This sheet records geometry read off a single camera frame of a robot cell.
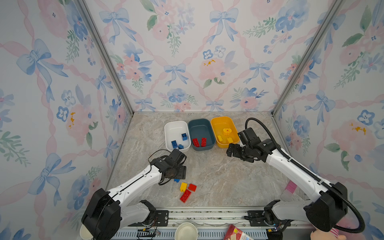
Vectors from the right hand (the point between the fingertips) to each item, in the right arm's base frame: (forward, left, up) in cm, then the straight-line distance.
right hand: (232, 152), depth 81 cm
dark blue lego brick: (+13, +35, -13) cm, 39 cm away
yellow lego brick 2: (+16, -3, -11) cm, 20 cm away
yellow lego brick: (+18, +4, -12) cm, 22 cm away
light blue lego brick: (-11, +31, -14) cm, 35 cm away
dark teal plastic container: (+28, +18, -14) cm, 36 cm away
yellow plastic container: (+32, +4, -12) cm, 34 cm away
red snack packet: (-35, +2, -10) cm, 37 cm away
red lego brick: (+16, +20, -14) cm, 29 cm away
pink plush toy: (-35, -40, -9) cm, 54 cm away
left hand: (-8, +29, -8) cm, 31 cm away
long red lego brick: (-20, +26, -14) cm, 35 cm away
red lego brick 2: (+16, +15, -14) cm, 26 cm away
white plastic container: (+21, +33, -13) cm, 41 cm away
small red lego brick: (-14, +22, -14) cm, 30 cm away
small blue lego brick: (+11, +30, -12) cm, 34 cm away
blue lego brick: (+18, +28, -11) cm, 35 cm away
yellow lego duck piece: (+24, -2, -12) cm, 27 cm away
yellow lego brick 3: (-15, +27, -12) cm, 33 cm away
